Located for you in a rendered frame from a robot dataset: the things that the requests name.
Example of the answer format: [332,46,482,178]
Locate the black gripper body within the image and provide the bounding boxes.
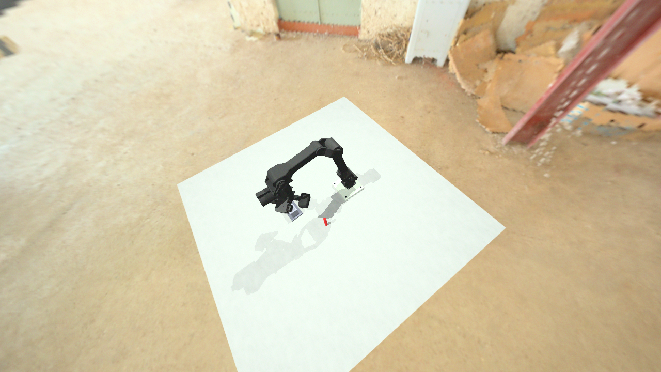
[270,186,311,208]

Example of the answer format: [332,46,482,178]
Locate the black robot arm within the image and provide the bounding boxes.
[255,137,358,214]

